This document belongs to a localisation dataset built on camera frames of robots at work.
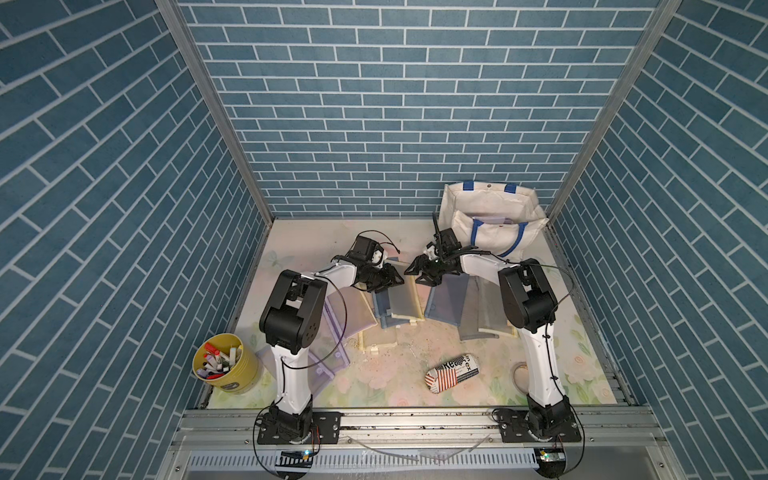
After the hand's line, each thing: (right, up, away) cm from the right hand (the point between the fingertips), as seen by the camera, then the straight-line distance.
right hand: (410, 276), depth 100 cm
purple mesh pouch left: (-19, -10, -7) cm, 23 cm away
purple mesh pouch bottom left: (-26, -24, -20) cm, 41 cm away
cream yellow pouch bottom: (-11, -17, -11) cm, 23 cm away
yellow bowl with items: (-49, -19, -26) cm, 58 cm away
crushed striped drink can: (+10, -24, -20) cm, 33 cm away
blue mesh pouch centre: (-10, -8, -7) cm, 14 cm away
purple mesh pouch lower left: (-25, -20, -13) cm, 34 cm away
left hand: (-2, -2, -5) cm, 6 cm away
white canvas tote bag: (+34, +21, +8) cm, 40 cm away
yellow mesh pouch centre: (-2, -7, -5) cm, 9 cm away
